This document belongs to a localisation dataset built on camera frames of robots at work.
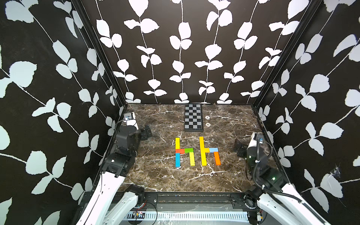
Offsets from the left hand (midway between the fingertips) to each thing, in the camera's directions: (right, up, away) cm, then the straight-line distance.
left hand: (140, 122), depth 69 cm
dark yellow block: (+37, -20, +24) cm, 49 cm away
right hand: (+53, -10, +6) cm, 55 cm away
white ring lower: (+41, -3, +38) cm, 56 cm away
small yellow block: (+27, -25, +19) cm, 42 cm away
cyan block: (+18, -25, +19) cm, 36 cm away
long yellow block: (+34, -15, +27) cm, 46 cm away
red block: (+20, -21, +23) cm, 37 cm away
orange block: (+44, -25, +21) cm, 54 cm away
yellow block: (+35, -25, +21) cm, 48 cm away
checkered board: (+29, +1, +38) cm, 48 cm away
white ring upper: (+41, +2, +42) cm, 59 cm away
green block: (+24, -20, +24) cm, 40 cm away
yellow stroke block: (+17, -16, +26) cm, 35 cm away
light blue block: (+42, -20, +24) cm, 53 cm away
